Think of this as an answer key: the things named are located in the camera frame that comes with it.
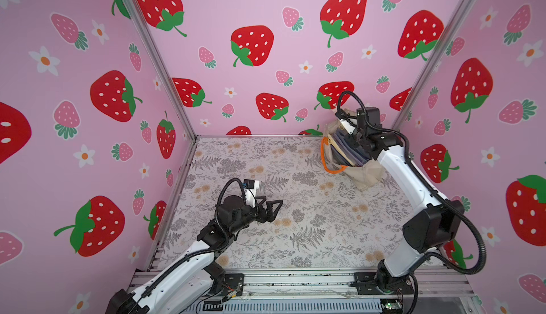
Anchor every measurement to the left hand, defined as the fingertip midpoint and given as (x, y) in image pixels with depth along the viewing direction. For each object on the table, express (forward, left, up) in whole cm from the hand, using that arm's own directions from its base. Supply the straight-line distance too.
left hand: (275, 200), depth 76 cm
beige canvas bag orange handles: (+15, -37, -7) cm, 41 cm away
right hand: (+26, -31, +13) cm, 42 cm away
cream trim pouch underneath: (+39, -26, 0) cm, 46 cm away
